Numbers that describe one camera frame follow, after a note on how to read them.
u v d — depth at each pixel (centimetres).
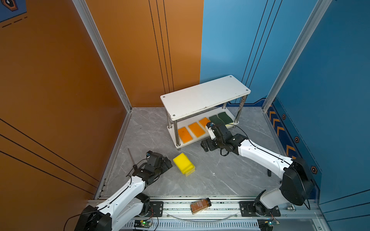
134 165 87
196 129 101
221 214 72
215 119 102
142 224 71
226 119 103
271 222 70
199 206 71
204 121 102
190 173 83
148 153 76
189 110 73
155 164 66
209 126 75
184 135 94
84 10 70
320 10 70
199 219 71
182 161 79
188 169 79
